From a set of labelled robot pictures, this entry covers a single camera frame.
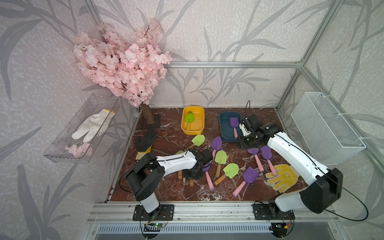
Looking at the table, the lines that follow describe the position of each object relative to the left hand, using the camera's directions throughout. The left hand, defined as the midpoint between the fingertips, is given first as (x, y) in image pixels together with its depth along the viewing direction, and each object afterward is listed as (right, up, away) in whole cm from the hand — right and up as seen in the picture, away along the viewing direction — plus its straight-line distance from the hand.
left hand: (195, 179), depth 84 cm
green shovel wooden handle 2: (-2, 0, -4) cm, 4 cm away
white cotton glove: (-45, +31, -17) cm, 57 cm away
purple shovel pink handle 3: (+31, +2, +1) cm, 31 cm away
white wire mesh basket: (+57, +25, -22) cm, 66 cm away
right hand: (+25, +21, -3) cm, 33 cm away
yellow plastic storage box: (0, +29, +27) cm, 39 cm away
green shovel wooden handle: (-9, +3, -1) cm, 9 cm away
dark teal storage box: (+22, +26, +27) cm, 44 cm away
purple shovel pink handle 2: (+6, +5, +3) cm, 8 cm away
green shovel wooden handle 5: (+21, +4, +3) cm, 21 cm away
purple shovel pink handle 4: (+37, +14, +9) cm, 41 cm away
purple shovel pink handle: (+14, +18, +15) cm, 27 cm away
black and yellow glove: (-35, +19, +15) cm, 43 cm away
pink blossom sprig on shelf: (-45, +22, -25) cm, 56 cm away
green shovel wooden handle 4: (+15, +9, +9) cm, 20 cm away
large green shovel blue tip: (-6, +35, +31) cm, 47 cm away
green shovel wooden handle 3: (+1, +20, +18) cm, 26 cm away
